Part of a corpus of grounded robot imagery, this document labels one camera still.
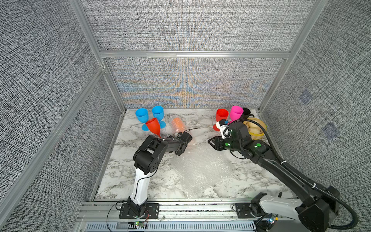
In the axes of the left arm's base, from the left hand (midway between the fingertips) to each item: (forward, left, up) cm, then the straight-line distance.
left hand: (164, 139), depth 97 cm
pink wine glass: (+12, -49, +12) cm, 52 cm away
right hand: (-13, -26, +20) cm, 36 cm away
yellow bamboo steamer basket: (0, -63, 0) cm, 63 cm away
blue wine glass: (+12, +13, +12) cm, 21 cm away
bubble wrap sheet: (-19, -22, -1) cm, 29 cm away
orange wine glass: (+9, -9, +4) cm, 14 cm away
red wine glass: (+12, -39, +11) cm, 42 cm away
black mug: (+16, -59, +6) cm, 61 cm away
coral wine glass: (+5, +6, +11) cm, 13 cm away
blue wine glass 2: (+15, +4, +11) cm, 19 cm away
